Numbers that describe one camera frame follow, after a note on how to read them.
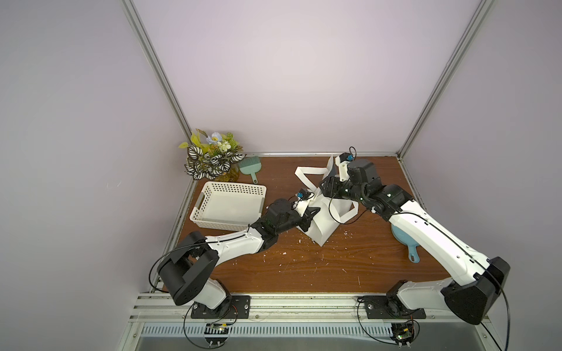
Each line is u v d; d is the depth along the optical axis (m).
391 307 0.65
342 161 0.65
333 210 0.74
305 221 0.71
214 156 0.83
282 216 0.63
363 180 0.54
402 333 0.70
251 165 1.18
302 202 0.69
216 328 0.72
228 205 1.00
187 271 0.44
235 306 0.73
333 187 0.63
